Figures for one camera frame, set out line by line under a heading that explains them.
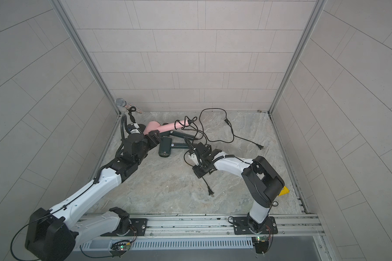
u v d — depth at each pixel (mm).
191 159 803
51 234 362
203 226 724
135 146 568
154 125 782
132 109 917
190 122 764
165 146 929
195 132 1045
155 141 693
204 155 688
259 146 989
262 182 454
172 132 1000
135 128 680
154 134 717
